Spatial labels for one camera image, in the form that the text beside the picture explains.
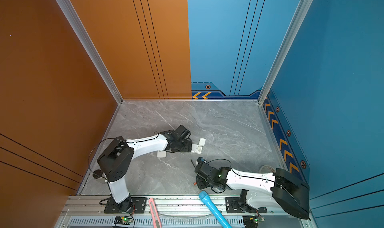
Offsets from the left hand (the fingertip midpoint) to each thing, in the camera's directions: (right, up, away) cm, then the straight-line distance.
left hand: (188, 147), depth 92 cm
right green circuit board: (+31, -30, -22) cm, 49 cm away
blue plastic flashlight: (+9, -19, -19) cm, 29 cm away
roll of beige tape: (+45, -9, -7) cm, 47 cm away
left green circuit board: (-28, -30, -21) cm, 46 cm away
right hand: (+5, -17, -12) cm, 21 cm away
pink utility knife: (-15, -29, -21) cm, 39 cm away
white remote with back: (+5, -1, 0) cm, 5 cm away
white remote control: (-16, -3, -3) cm, 17 cm away
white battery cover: (+9, +3, +5) cm, 10 cm away
